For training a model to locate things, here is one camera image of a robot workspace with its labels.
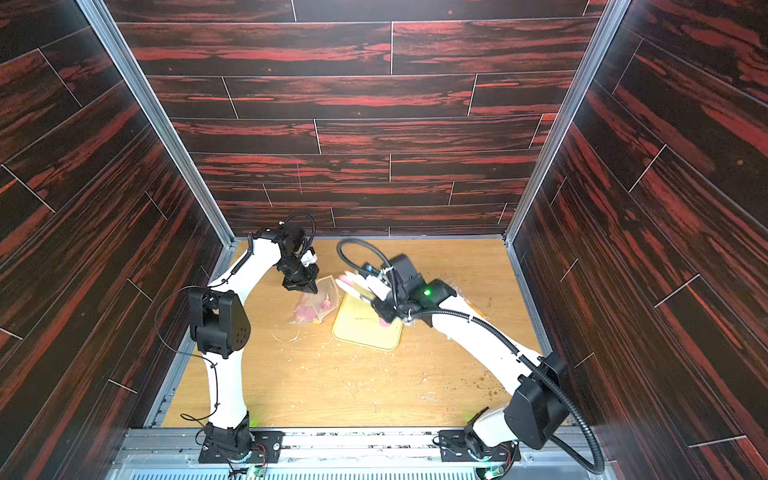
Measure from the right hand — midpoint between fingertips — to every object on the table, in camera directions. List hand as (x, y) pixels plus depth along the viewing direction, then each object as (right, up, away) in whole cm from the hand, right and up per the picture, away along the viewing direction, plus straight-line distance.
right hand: (385, 293), depth 81 cm
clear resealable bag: (-21, -5, +7) cm, 23 cm away
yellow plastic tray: (-9, -11, +17) cm, 23 cm away
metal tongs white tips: (-6, +2, +3) cm, 7 cm away
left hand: (-21, 0, +12) cm, 24 cm away
